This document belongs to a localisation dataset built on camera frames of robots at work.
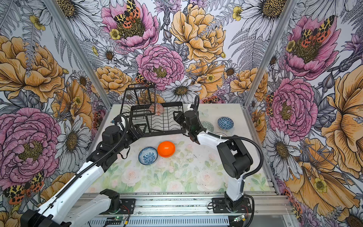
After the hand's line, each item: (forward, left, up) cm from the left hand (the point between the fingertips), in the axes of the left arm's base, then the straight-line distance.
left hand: (142, 132), depth 78 cm
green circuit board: (-36, +11, -23) cm, 44 cm away
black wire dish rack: (+35, +12, -16) cm, 40 cm away
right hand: (+15, -16, -4) cm, 22 cm away
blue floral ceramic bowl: (-3, +1, -21) cm, 22 cm away
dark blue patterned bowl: (+22, -54, -21) cm, 62 cm away
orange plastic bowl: (0, -11, -19) cm, 22 cm away
